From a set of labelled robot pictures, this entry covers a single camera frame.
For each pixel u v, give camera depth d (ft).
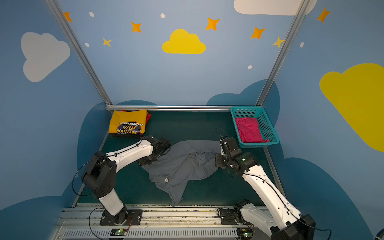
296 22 2.44
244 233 2.34
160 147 2.17
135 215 2.47
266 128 3.44
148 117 3.75
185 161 3.05
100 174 1.51
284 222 1.27
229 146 1.88
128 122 3.43
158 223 2.40
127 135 3.35
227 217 2.42
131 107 3.93
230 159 1.83
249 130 3.55
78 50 2.72
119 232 2.34
